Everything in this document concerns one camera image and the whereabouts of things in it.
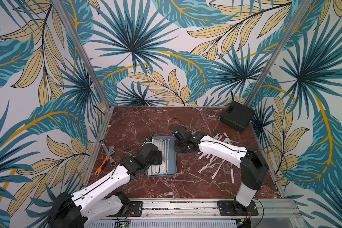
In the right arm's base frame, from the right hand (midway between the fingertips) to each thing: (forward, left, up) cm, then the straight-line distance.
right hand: (176, 147), depth 86 cm
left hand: (-6, +13, +1) cm, 14 cm away
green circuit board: (-37, +27, -11) cm, 47 cm away
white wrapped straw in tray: (+6, +9, -9) cm, 14 cm away
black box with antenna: (+27, -47, -3) cm, 54 cm away
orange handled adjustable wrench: (+3, +43, -7) cm, 44 cm away
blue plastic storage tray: (-1, +2, -10) cm, 10 cm away
